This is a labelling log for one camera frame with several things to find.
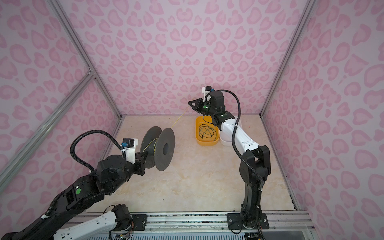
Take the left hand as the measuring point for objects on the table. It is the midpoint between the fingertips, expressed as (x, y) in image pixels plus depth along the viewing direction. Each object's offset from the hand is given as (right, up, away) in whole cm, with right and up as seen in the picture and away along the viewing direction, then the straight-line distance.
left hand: (147, 151), depth 63 cm
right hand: (+17, +25, +17) cm, 35 cm away
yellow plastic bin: (+26, +1, +40) cm, 48 cm away
